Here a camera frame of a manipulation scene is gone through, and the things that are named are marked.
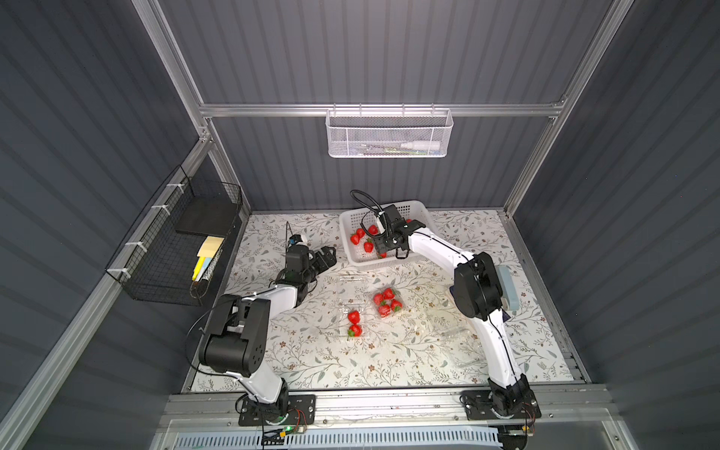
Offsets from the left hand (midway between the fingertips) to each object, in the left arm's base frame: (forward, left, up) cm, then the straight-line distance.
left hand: (331, 253), depth 93 cm
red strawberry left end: (+13, -8, -8) cm, 17 cm away
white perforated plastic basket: (+11, -8, -10) cm, 17 cm away
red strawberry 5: (-18, -8, -9) cm, 22 cm away
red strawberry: (-10, -19, -9) cm, 23 cm away
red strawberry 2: (-11, -16, -10) cm, 22 cm away
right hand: (+9, -19, -3) cm, 21 cm away
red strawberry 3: (-14, -21, -9) cm, 27 cm away
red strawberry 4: (-16, -18, -9) cm, 25 cm away
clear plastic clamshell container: (-13, -19, -10) cm, 25 cm away
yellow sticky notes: (-12, +30, +17) cm, 37 cm away
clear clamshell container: (-19, -5, -12) cm, 23 cm away
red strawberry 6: (+10, -13, -8) cm, 18 cm away
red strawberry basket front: (-23, -8, -8) cm, 26 cm away
